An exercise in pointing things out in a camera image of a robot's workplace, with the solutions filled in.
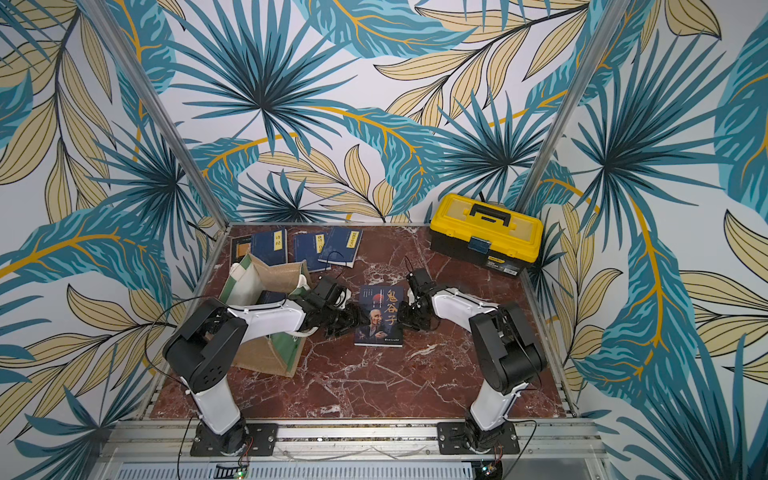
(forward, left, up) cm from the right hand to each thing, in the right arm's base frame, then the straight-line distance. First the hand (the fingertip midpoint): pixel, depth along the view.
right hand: (399, 324), depth 93 cm
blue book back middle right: (+31, +20, +2) cm, 37 cm away
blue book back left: (+30, +45, +3) cm, 54 cm away
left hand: (-2, +11, +2) cm, 11 cm away
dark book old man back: (+3, +7, 0) cm, 7 cm away
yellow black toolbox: (+23, -28, +16) cm, 40 cm away
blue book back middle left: (+31, +31, +2) cm, 44 cm away
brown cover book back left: (+31, +57, +2) cm, 65 cm away
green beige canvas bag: (+6, +42, +19) cm, 46 cm away
